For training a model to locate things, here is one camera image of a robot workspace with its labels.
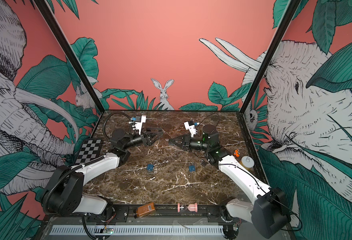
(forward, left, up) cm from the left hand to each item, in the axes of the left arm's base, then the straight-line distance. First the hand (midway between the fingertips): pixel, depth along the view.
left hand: (162, 132), depth 70 cm
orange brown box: (-28, +10, -26) cm, 39 cm away
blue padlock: (-6, -16, -30) cm, 35 cm away
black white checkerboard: (+8, +49, -28) cm, 57 cm away
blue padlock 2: (-4, +10, -30) cm, 32 cm away
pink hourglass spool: (-28, -13, -28) cm, 42 cm away
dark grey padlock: (-3, -23, -31) cm, 38 cm away
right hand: (-6, -4, 0) cm, 7 cm away
